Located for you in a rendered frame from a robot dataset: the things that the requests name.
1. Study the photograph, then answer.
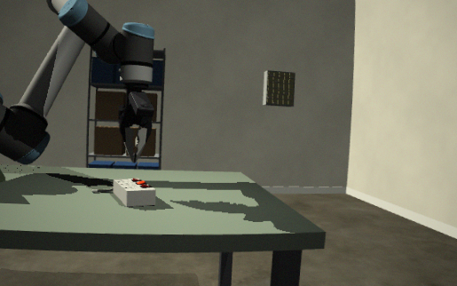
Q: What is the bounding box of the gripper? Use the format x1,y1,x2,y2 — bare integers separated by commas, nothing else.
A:
118,83,152,163

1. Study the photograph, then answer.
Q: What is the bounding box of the white power strip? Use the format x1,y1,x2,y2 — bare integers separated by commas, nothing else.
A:
92,179,156,207

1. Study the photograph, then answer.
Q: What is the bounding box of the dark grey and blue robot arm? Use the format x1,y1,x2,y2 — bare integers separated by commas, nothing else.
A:
0,0,154,165

